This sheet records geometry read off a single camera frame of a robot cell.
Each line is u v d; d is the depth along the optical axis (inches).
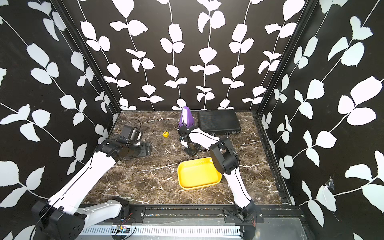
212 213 29.6
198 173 34.7
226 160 22.5
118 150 20.3
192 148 33.2
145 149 27.1
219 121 54.1
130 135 23.0
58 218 14.2
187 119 39.8
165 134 40.9
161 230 27.6
